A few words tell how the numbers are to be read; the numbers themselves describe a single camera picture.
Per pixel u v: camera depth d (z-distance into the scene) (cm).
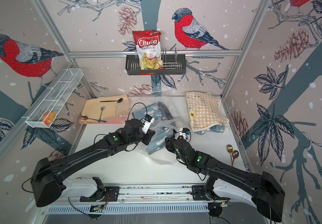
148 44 82
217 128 90
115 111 111
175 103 116
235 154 87
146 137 68
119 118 105
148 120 66
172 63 95
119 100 118
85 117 106
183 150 55
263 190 40
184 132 70
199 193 72
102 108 114
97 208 71
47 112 71
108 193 73
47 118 65
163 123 76
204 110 95
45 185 38
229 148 90
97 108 115
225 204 70
